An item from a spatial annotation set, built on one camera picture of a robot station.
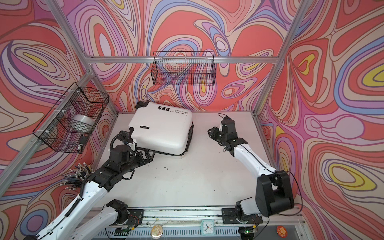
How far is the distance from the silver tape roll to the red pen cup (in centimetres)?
18

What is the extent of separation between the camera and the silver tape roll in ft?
2.33

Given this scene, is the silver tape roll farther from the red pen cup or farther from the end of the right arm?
the end of the right arm

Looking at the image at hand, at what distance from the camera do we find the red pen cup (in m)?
0.70

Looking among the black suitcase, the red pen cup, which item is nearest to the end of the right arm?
the black suitcase
